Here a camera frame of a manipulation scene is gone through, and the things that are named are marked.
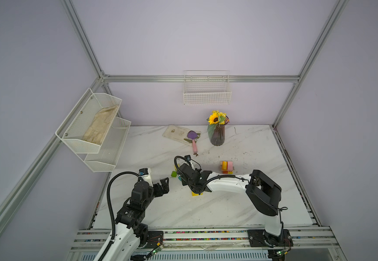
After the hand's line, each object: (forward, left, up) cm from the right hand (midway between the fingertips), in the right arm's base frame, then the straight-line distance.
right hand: (184, 173), depth 89 cm
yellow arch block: (-10, -6, -6) cm, 13 cm away
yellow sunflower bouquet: (+25, -18, +19) cm, 36 cm away
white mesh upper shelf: (+11, +44, +25) cm, 52 cm away
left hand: (-8, +11, +5) cm, 15 cm away
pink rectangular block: (+7, -27, -3) cm, 28 cm away
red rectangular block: (+4, -24, -5) cm, 25 cm away
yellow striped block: (+4, -27, -6) cm, 28 cm away
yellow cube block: (-9, +2, +21) cm, 23 cm away
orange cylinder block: (+7, -23, -3) cm, 25 cm away
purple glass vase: (+27, -21, -1) cm, 35 cm away
